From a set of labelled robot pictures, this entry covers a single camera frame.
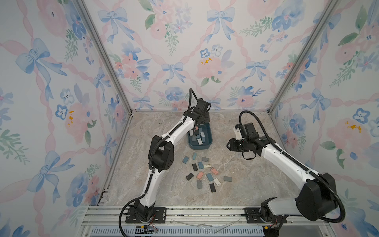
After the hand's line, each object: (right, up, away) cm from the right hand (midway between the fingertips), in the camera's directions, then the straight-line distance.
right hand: (230, 144), depth 85 cm
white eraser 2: (-15, +5, +19) cm, 24 cm away
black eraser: (-20, -15, +6) cm, 26 cm away
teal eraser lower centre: (-12, -20, +3) cm, 23 cm away
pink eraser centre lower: (-18, -18, +3) cm, 26 cm away
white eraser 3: (-17, 0, +16) cm, 23 cm away
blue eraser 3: (-14, +1, +18) cm, 23 cm away
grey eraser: (-21, +2, +18) cm, 28 cm away
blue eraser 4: (-27, -11, +8) cm, 30 cm away
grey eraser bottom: (-18, -23, -1) cm, 29 cm away
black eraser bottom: (-11, -24, -1) cm, 26 cm away
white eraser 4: (-8, -21, +1) cm, 23 cm away
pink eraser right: (-9, -16, +3) cm, 19 cm away
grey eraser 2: (-1, -20, +2) cm, 20 cm away
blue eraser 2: (-18, +4, +19) cm, 26 cm away
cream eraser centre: (-13, -14, +5) cm, 19 cm away
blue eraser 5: (-17, -13, +6) cm, 23 cm away
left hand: (-13, +17, +11) cm, 24 cm away
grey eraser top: (-14, -10, +8) cm, 19 cm away
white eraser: (-23, +6, +21) cm, 31 cm away
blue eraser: (-17, +8, +22) cm, 29 cm away
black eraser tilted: (-24, -19, +2) cm, 30 cm away
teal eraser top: (-21, -9, +10) cm, 25 cm away
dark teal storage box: (-16, +3, +18) cm, 25 cm away
